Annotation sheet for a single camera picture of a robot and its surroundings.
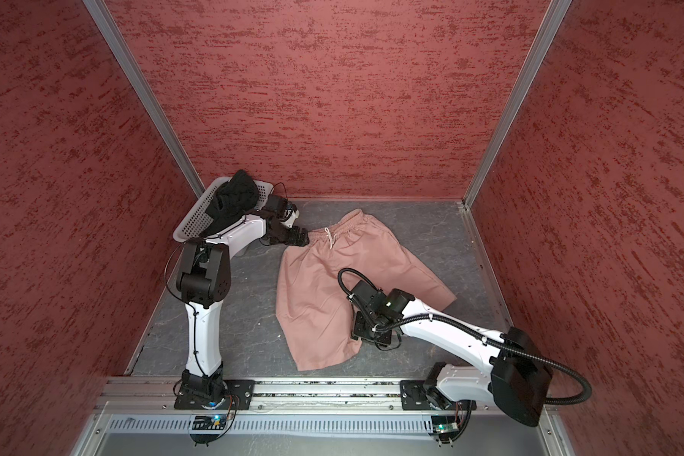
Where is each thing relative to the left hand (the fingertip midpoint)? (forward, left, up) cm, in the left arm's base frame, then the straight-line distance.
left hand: (297, 243), depth 102 cm
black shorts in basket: (+17, +26, +7) cm, 32 cm away
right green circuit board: (-54, -44, -4) cm, 70 cm away
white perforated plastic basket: (+8, +40, +2) cm, 41 cm away
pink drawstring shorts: (-12, -8, -1) cm, 15 cm away
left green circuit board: (-54, +14, -3) cm, 56 cm away
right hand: (-37, -23, +3) cm, 43 cm away
